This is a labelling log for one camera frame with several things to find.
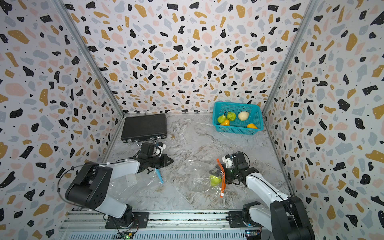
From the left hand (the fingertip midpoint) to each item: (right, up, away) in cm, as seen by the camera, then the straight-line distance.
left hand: (174, 160), depth 90 cm
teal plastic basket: (+44, +27, +27) cm, 58 cm away
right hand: (+23, -7, -7) cm, 25 cm away
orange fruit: (+34, +23, +19) cm, 45 cm away
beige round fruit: (+49, +29, +26) cm, 62 cm away
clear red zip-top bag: (+17, -10, -1) cm, 20 cm away
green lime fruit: (+23, -8, -12) cm, 28 cm away
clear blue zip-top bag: (-21, -13, -6) cm, 25 cm away
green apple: (+39, +28, +24) cm, 53 cm away
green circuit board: (-20, -31, -20) cm, 42 cm away
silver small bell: (-4, +18, +21) cm, 28 cm away
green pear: (+31, +26, +23) cm, 46 cm away
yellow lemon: (+52, +21, +17) cm, 59 cm away
